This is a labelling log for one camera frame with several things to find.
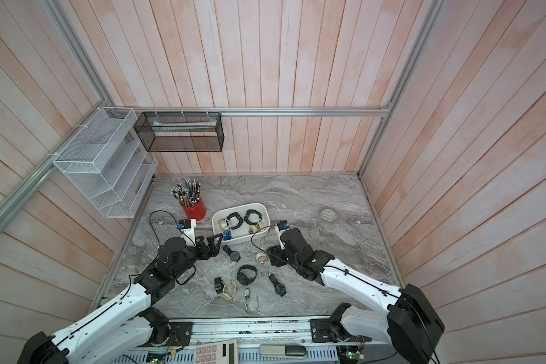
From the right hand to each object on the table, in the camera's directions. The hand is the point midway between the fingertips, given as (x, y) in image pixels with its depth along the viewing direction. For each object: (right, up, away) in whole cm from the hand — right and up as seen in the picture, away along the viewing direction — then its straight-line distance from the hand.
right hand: (274, 249), depth 84 cm
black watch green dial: (+2, -14, -2) cm, 14 cm away
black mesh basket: (-44, +51, +23) cm, 71 cm away
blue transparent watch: (-20, +4, +8) cm, 22 cm away
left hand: (-22, +4, -3) cm, 23 cm away
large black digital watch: (-12, -10, -2) cm, 16 cm away
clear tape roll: (+26, +11, +20) cm, 34 cm away
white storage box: (-14, +3, +14) cm, 20 cm away
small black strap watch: (-20, -12, -4) cm, 24 cm away
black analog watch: (-16, -4, +7) cm, 18 cm away
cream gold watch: (-9, +6, +9) cm, 14 cm away
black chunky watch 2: (-11, +13, +17) cm, 24 cm away
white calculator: (-16, -28, -15) cm, 36 cm away
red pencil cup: (-34, +13, +14) cm, 39 cm away
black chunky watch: (-18, +12, +16) cm, 27 cm away
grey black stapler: (+2, -28, -16) cm, 32 cm away
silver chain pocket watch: (-10, -16, -2) cm, 19 cm away
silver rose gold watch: (-5, -6, +6) cm, 10 cm away
